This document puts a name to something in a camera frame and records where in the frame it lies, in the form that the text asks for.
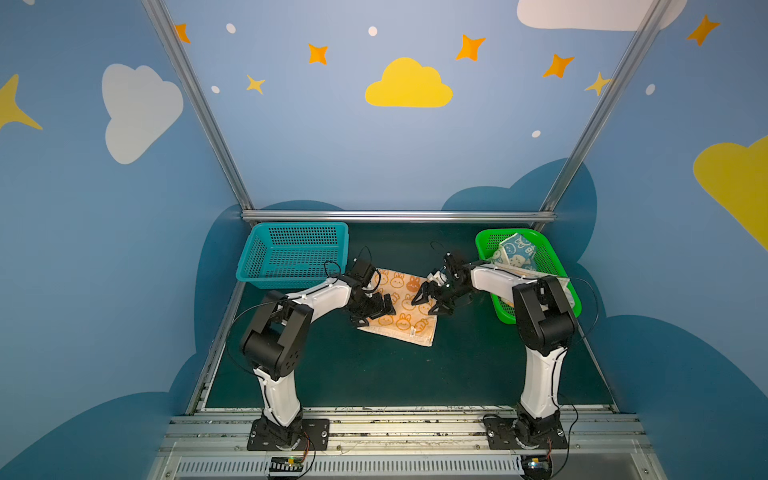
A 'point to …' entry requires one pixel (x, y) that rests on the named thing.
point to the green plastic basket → (486, 242)
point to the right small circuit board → (536, 467)
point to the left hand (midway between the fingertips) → (384, 315)
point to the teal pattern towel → (516, 251)
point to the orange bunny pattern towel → (411, 322)
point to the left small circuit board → (286, 464)
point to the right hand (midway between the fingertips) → (424, 304)
